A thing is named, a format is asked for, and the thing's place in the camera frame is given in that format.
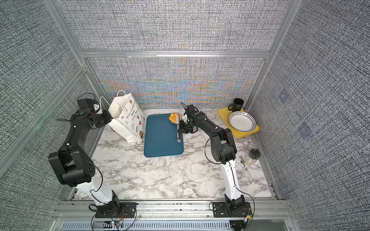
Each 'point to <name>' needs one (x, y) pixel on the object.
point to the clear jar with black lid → (253, 155)
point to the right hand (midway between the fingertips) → (178, 127)
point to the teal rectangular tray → (161, 136)
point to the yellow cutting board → (225, 113)
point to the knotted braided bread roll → (172, 117)
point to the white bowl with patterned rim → (242, 121)
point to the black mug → (236, 106)
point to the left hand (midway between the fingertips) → (114, 115)
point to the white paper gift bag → (128, 120)
